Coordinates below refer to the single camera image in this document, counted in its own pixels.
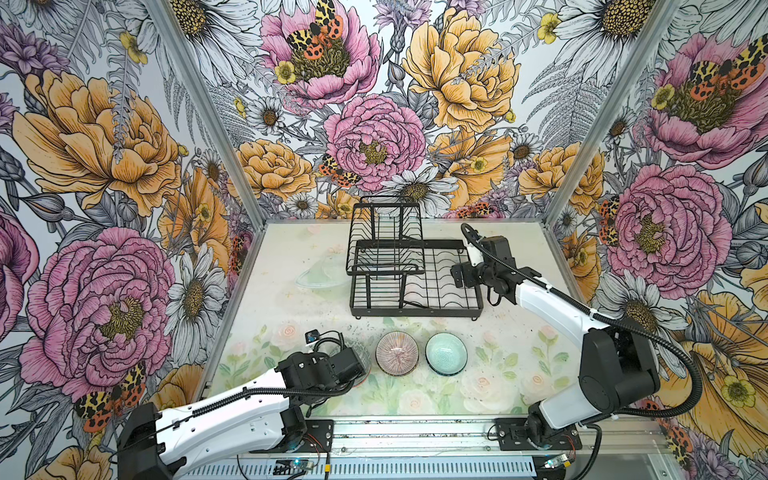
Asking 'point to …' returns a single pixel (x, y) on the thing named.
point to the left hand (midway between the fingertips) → (329, 382)
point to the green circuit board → (292, 466)
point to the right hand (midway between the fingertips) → (467, 274)
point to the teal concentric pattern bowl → (446, 354)
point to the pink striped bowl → (397, 353)
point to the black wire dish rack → (395, 274)
